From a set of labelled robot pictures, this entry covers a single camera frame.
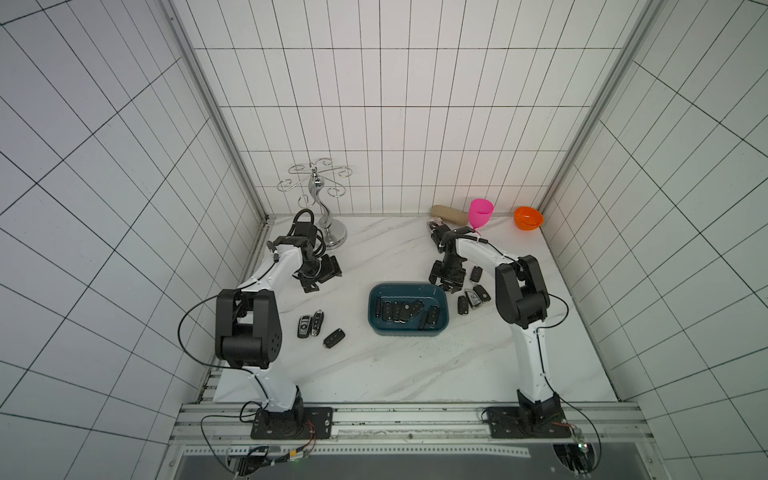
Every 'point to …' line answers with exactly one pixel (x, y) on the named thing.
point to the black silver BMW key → (304, 326)
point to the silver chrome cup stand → (334, 230)
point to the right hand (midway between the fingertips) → (440, 280)
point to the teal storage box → (433, 294)
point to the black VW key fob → (462, 305)
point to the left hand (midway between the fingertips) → (330, 282)
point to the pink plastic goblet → (479, 212)
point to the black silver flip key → (316, 322)
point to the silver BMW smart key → (473, 298)
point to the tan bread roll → (450, 215)
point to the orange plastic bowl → (527, 218)
